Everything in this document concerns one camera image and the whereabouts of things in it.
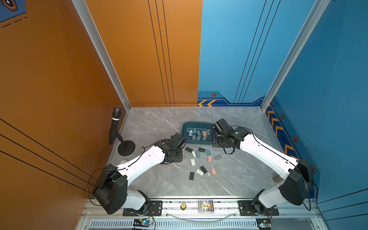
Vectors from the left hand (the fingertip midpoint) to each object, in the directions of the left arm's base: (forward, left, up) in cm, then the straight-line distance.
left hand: (179, 155), depth 85 cm
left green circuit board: (-32, +15, -8) cm, 36 cm away
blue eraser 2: (+5, -12, -7) cm, 15 cm away
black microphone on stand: (+7, +36, +14) cm, 39 cm away
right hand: (+6, -21, +7) cm, 23 cm away
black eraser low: (-6, -15, -7) cm, 17 cm away
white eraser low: (-8, -12, -7) cm, 16 cm away
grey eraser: (+16, -17, -6) cm, 24 cm away
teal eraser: (+22, -10, -5) cm, 24 cm away
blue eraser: (+16, -12, -6) cm, 21 cm away
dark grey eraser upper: (+7, -6, -7) cm, 11 cm away
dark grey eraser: (+8, -14, -7) cm, 17 cm away
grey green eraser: (+17, -9, -6) cm, 20 cm away
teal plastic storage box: (+20, -12, -6) cm, 24 cm away
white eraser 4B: (-1, -8, -7) cm, 11 cm away
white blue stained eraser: (+20, -7, -6) cm, 22 cm away
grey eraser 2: (+3, -24, -7) cm, 25 cm away
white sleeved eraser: (+5, -9, -7) cm, 12 cm away
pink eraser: (+2, -19, -7) cm, 21 cm away
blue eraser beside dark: (+6, -18, -7) cm, 21 cm away
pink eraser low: (-6, -21, -8) cm, 23 cm away
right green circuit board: (-32, -44, -9) cm, 55 cm away
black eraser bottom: (-9, -7, -8) cm, 14 cm away
